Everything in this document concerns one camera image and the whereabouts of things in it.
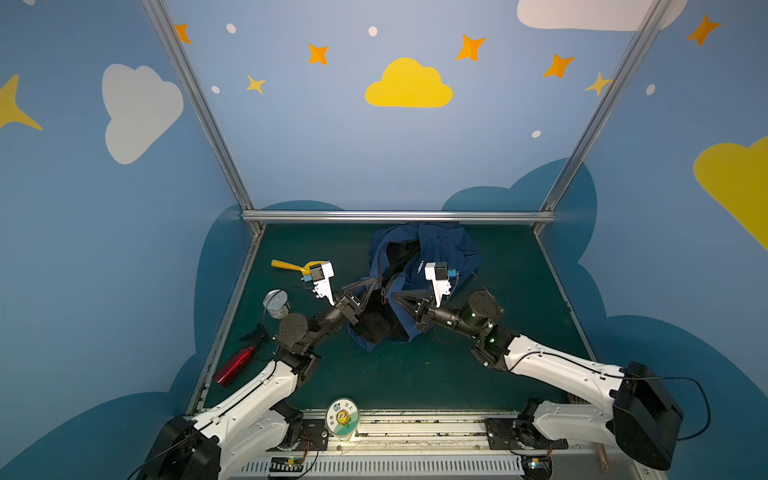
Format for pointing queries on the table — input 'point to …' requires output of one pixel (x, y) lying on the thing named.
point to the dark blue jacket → (417, 258)
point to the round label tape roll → (342, 418)
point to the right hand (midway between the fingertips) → (396, 294)
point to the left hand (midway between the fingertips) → (374, 279)
